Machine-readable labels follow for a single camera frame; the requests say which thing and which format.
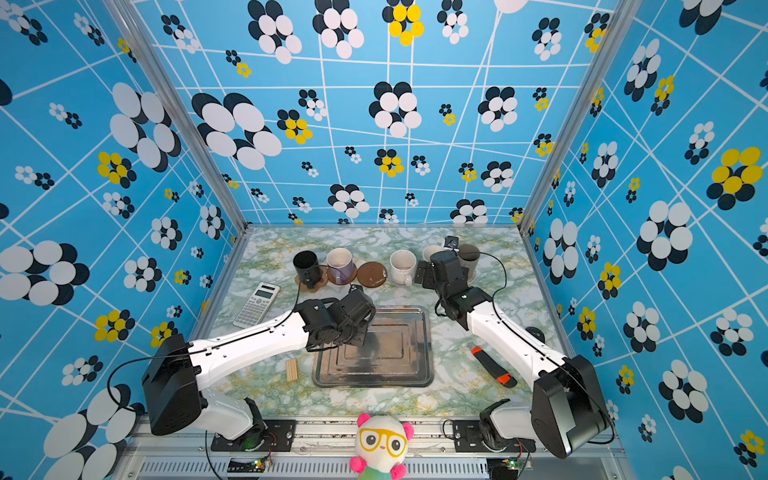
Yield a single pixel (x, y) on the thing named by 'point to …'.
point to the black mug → (307, 267)
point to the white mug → (402, 266)
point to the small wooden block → (292, 370)
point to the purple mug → (340, 265)
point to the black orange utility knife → (501, 376)
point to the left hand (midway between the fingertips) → (364, 331)
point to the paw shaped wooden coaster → (299, 284)
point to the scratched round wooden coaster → (372, 274)
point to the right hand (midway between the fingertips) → (438, 265)
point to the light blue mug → (429, 250)
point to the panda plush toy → (381, 445)
